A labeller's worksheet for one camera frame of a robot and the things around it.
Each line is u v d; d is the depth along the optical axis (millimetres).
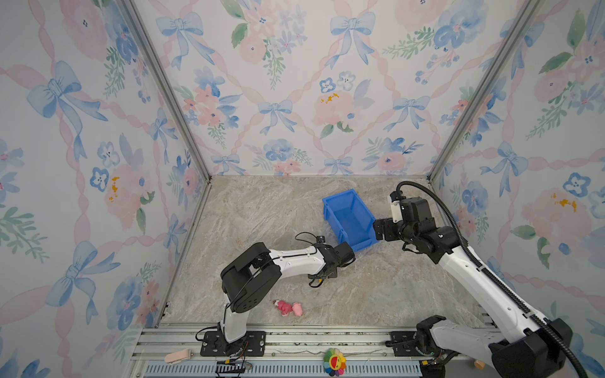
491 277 447
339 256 704
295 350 733
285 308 781
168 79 859
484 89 861
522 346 374
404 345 732
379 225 716
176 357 694
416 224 569
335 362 700
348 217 1055
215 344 728
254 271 524
